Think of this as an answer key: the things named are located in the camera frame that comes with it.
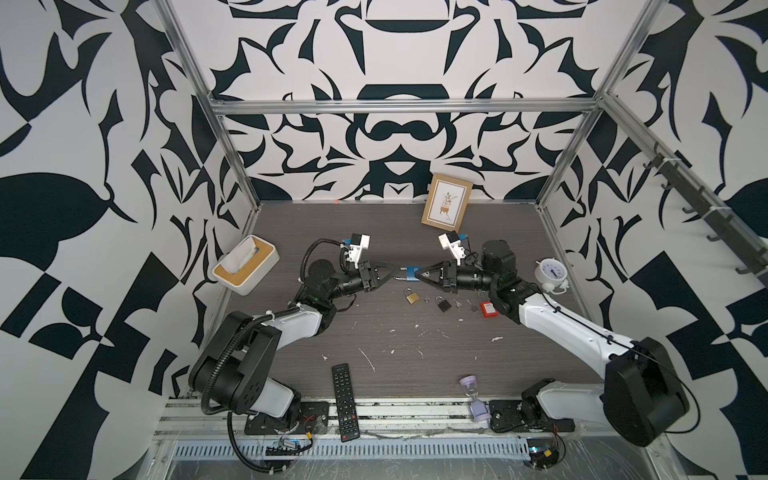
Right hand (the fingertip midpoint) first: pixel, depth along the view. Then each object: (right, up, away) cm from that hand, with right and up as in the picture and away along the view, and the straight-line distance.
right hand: (418, 278), depth 72 cm
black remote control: (-18, -32, +4) cm, 37 cm away
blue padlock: (-1, +1, +1) cm, 2 cm away
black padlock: (+10, -11, +22) cm, 27 cm away
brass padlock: (+1, -9, +24) cm, 25 cm away
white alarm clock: (+46, -2, +26) cm, 53 cm away
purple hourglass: (+15, -32, +3) cm, 35 cm away
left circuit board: (-31, -40, +1) cm, 51 cm away
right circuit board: (+29, -41, -1) cm, 50 cm away
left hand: (-4, +3, +1) cm, 5 cm away
